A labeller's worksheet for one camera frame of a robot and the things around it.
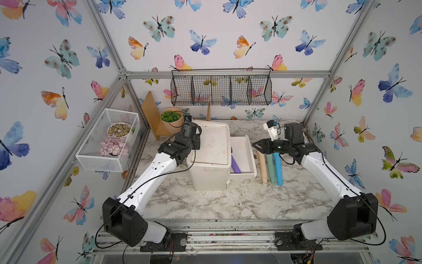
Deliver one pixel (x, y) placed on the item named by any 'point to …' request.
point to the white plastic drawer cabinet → (210, 165)
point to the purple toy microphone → (234, 166)
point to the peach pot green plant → (172, 119)
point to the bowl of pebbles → (119, 128)
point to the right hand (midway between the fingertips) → (258, 142)
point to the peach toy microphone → (262, 161)
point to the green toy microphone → (270, 168)
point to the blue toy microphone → (277, 165)
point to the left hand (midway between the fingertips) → (194, 136)
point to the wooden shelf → (152, 113)
